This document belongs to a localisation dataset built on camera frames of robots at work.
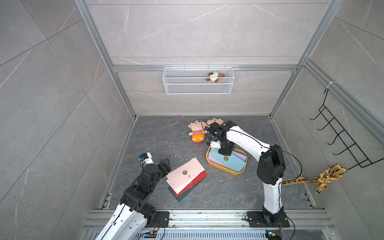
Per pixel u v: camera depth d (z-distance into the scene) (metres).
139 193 0.53
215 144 0.81
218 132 0.66
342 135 0.67
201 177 0.88
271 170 0.50
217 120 1.07
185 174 0.88
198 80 1.01
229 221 0.74
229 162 0.88
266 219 0.64
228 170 0.86
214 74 0.88
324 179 0.69
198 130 1.01
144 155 0.66
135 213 0.50
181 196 0.82
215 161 0.93
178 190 0.82
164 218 0.73
